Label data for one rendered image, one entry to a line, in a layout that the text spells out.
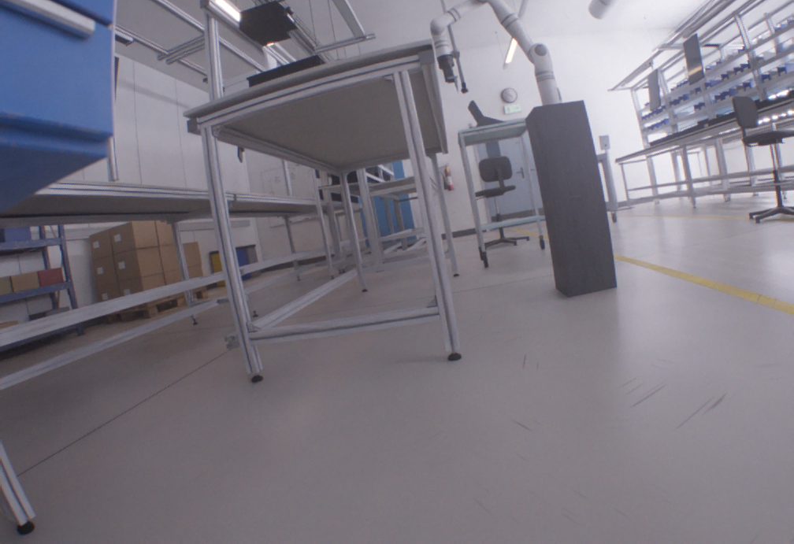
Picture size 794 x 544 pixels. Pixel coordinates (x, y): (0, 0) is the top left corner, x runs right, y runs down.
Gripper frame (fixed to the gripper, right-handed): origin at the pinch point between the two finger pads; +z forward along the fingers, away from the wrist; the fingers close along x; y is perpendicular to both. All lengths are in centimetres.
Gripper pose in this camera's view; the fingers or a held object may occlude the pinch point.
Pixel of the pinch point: (458, 90)
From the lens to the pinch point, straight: 200.4
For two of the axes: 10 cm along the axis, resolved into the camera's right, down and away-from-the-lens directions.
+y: -9.7, 1.8, 1.5
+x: -1.4, 0.7, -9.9
